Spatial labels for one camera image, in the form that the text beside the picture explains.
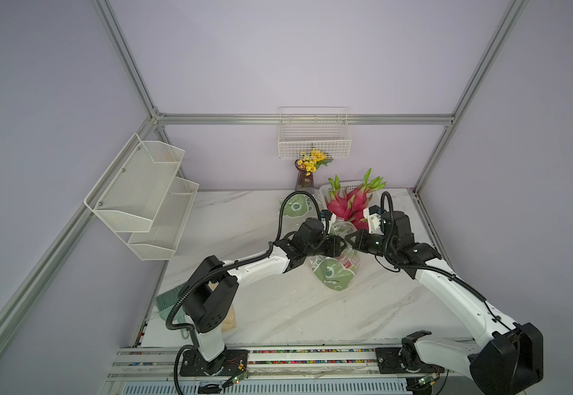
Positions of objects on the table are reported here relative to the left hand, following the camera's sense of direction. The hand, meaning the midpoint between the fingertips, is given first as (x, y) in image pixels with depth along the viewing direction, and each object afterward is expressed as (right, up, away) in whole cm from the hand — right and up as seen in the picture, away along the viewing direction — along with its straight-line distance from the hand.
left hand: (342, 244), depth 83 cm
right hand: (+1, +1, -3) cm, 3 cm away
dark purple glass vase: (-12, +26, +22) cm, 35 cm away
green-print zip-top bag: (-2, -10, 0) cm, 10 cm away
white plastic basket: (+8, +22, +28) cm, 37 cm away
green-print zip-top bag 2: (-14, +14, +18) cm, 27 cm away
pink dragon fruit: (+12, +17, +21) cm, 30 cm away
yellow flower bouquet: (-9, +32, +16) cm, 37 cm away
